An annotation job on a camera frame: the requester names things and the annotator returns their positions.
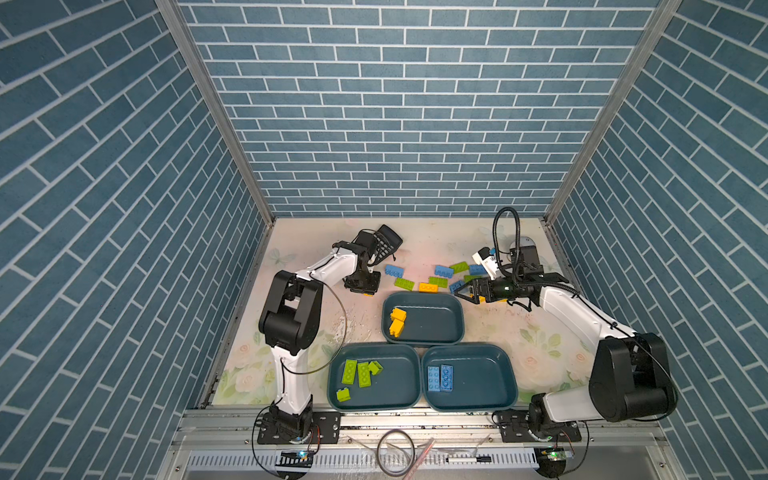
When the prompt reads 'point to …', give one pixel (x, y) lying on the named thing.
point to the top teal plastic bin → (423, 318)
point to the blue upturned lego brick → (433, 378)
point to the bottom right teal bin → (485, 377)
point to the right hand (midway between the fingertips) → (464, 287)
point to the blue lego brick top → (394, 270)
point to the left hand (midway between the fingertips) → (371, 289)
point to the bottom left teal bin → (397, 387)
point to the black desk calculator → (387, 243)
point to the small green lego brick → (375, 367)
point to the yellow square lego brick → (396, 328)
